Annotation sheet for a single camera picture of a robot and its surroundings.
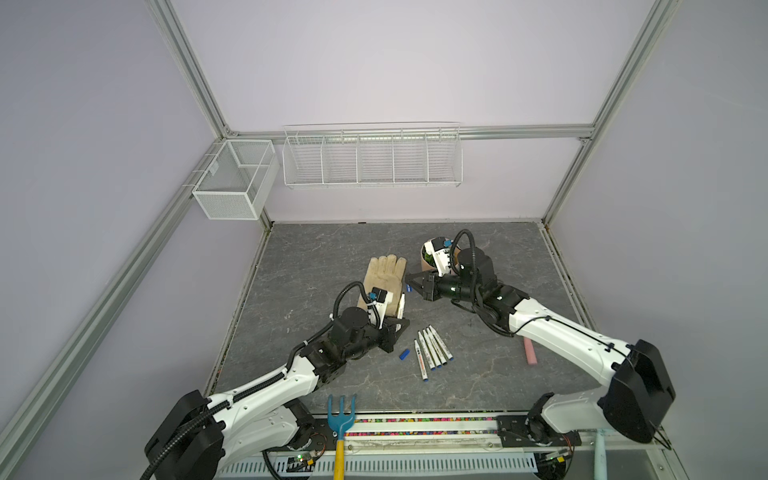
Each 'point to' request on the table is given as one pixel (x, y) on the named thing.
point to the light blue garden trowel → (600, 456)
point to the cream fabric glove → (384, 273)
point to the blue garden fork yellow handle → (340, 423)
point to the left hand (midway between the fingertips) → (407, 326)
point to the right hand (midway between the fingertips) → (406, 282)
